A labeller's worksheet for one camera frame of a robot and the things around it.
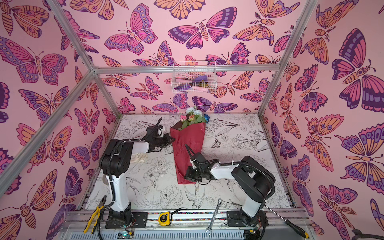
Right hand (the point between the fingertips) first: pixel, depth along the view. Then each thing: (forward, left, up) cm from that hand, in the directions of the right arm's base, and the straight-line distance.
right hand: (183, 176), depth 86 cm
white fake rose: (+42, -9, +5) cm, 44 cm away
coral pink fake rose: (+45, -3, +3) cm, 45 cm away
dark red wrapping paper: (+26, -5, +3) cm, 27 cm away
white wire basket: (+47, -6, +32) cm, 57 cm away
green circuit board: (-28, +27, -4) cm, 39 cm away
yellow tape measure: (-21, +8, 0) cm, 23 cm away
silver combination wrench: (-25, -14, -2) cm, 29 cm away
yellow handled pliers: (-18, +43, -1) cm, 47 cm away
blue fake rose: (+44, -15, +3) cm, 46 cm away
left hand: (+26, +6, +3) cm, 27 cm away
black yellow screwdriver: (-25, -55, 0) cm, 60 cm away
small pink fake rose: (+45, +3, +3) cm, 45 cm away
